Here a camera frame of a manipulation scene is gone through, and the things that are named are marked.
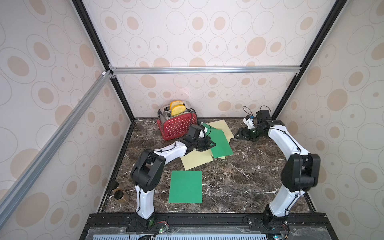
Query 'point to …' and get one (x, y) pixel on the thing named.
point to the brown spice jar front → (121, 196)
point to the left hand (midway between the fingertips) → (219, 144)
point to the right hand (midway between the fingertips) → (237, 137)
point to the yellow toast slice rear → (175, 103)
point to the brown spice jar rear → (113, 185)
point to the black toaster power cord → (191, 108)
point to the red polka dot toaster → (174, 126)
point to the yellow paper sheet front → (196, 158)
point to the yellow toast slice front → (177, 109)
